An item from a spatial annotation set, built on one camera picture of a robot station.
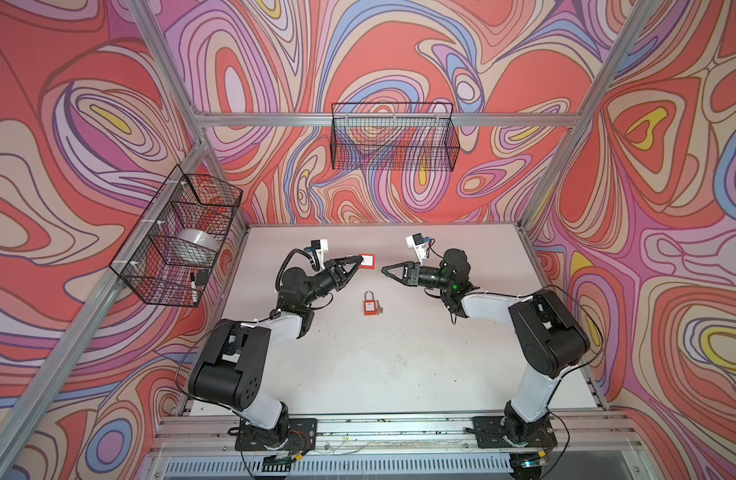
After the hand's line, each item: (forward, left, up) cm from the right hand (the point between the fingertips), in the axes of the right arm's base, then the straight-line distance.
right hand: (385, 277), depth 81 cm
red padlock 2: (+1, +5, +5) cm, 7 cm away
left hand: (0, +5, +6) cm, 8 cm away
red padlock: (+2, +5, -17) cm, 18 cm away
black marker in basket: (-6, +48, +7) cm, 48 cm away
